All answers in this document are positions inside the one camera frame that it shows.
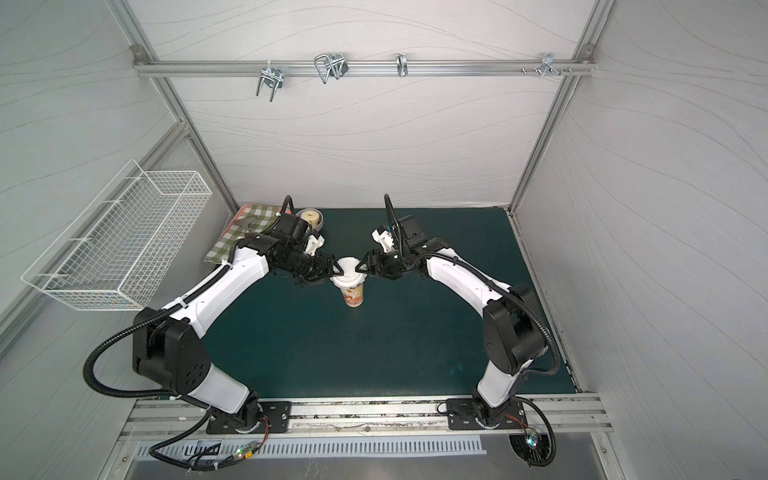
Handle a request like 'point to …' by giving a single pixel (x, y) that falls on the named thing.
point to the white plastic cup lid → (351, 277)
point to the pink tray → (240, 209)
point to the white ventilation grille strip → (280, 449)
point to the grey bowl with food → (313, 216)
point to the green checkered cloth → (252, 220)
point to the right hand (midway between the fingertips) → (362, 270)
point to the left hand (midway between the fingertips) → (335, 276)
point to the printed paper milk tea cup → (352, 288)
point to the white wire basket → (113, 254)
